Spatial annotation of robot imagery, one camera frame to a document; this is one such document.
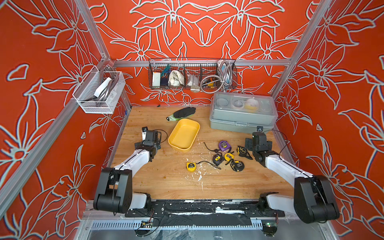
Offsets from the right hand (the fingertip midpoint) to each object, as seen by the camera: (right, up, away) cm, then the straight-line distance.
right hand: (254, 139), depth 89 cm
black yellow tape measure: (-12, -15, -4) cm, 19 cm away
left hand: (-67, -2, +2) cm, 67 cm away
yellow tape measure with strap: (-39, -15, -4) cm, 42 cm away
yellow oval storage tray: (-44, 0, +12) cm, 46 cm away
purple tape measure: (-17, -5, +5) cm, 19 cm away
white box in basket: (-61, +37, +1) cm, 71 cm away
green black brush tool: (-45, +18, +25) cm, 54 cm away
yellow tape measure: (-15, -11, +1) cm, 19 cm away
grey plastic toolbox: (-7, +17, +1) cm, 18 cm away
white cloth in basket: (-49, +38, +1) cm, 61 cm away
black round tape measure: (-7, -8, +1) cm, 10 cm away
